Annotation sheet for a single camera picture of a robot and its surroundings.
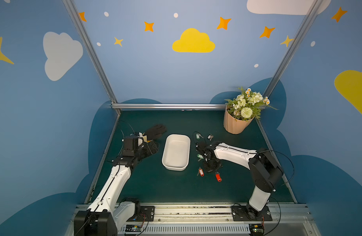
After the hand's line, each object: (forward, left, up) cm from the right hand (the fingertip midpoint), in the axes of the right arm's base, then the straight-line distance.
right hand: (212, 168), depth 89 cm
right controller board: (-29, -21, -4) cm, 36 cm away
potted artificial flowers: (+26, -15, +24) cm, 39 cm away
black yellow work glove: (+25, +40, 0) cm, 48 cm away
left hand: (+6, +36, +14) cm, 39 cm away
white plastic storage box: (+10, +23, 0) cm, 25 cm away
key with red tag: (-2, +7, -1) cm, 7 cm away
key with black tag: (+26, 0, -3) cm, 26 cm away
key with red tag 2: (-4, -3, -2) cm, 6 cm away
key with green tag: (+25, +9, -2) cm, 27 cm away
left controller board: (-33, +41, -2) cm, 52 cm away
